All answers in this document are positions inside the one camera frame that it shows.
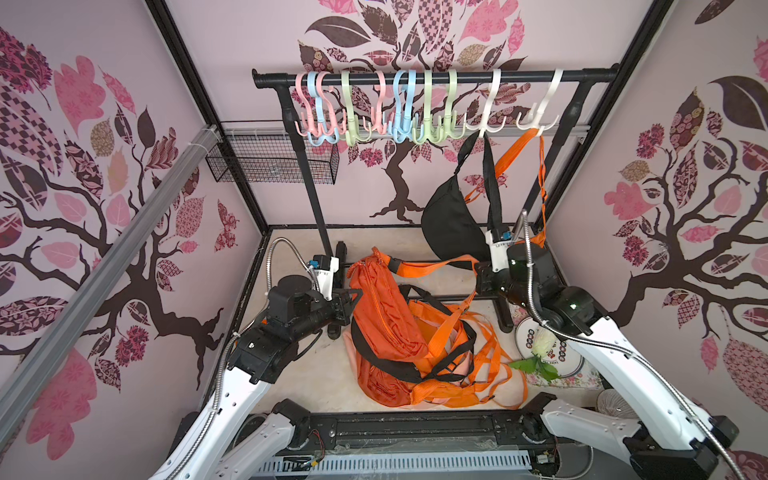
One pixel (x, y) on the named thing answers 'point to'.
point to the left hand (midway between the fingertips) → (361, 299)
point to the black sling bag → (459, 213)
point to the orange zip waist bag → (388, 330)
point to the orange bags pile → (490, 378)
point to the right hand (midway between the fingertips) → (478, 261)
